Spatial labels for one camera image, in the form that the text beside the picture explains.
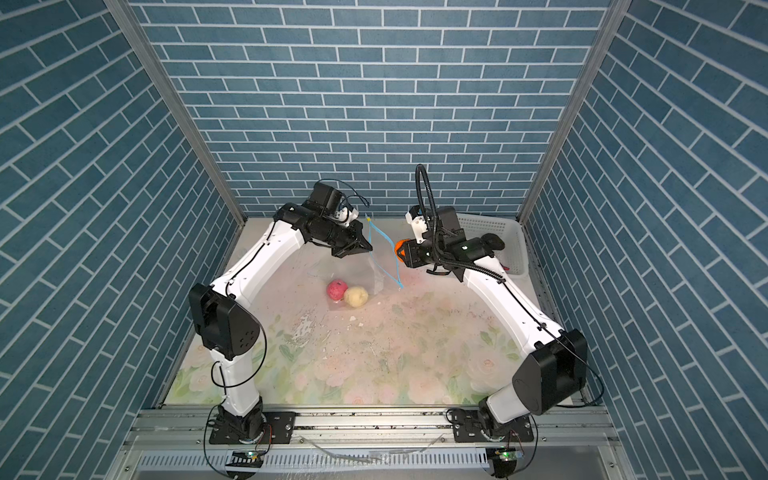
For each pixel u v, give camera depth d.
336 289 0.93
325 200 0.67
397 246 0.79
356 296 0.91
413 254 0.69
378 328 0.91
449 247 0.60
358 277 1.02
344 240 0.73
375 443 0.73
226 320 0.48
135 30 0.72
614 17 0.71
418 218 0.69
